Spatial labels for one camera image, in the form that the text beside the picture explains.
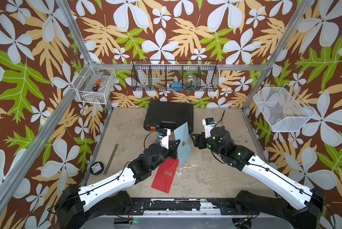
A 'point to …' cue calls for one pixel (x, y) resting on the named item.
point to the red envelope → (165, 175)
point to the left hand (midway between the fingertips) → (181, 140)
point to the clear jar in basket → (190, 85)
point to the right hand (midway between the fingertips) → (194, 134)
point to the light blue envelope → (184, 150)
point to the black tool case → (168, 115)
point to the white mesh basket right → (284, 110)
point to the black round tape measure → (97, 168)
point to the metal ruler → (105, 171)
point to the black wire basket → (175, 75)
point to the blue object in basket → (176, 86)
